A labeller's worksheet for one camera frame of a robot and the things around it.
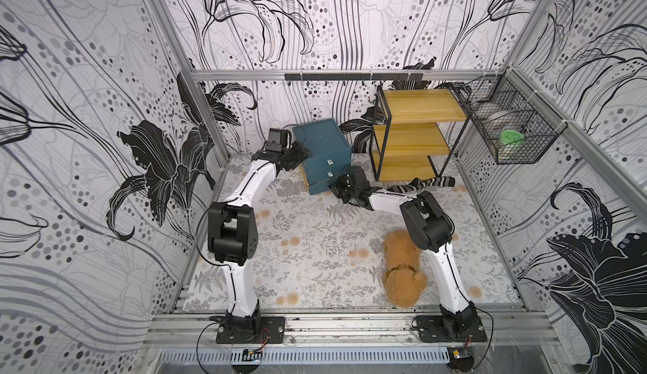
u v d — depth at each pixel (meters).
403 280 0.73
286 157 0.77
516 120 0.78
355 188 0.83
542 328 0.75
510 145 0.80
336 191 0.93
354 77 0.93
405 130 1.01
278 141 0.72
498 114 0.80
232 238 0.52
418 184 1.06
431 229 0.59
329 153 0.95
